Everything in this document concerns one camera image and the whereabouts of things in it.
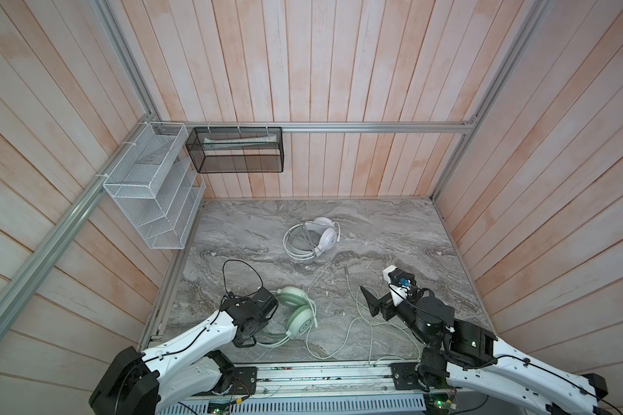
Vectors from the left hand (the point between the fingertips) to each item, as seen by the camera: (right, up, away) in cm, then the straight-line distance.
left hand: (254, 331), depth 82 cm
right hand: (+37, +20, -12) cm, 43 cm away
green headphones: (+15, +6, -5) cm, 17 cm away
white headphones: (+18, +28, +17) cm, 37 cm away
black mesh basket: (-11, +65, +22) cm, 70 cm away
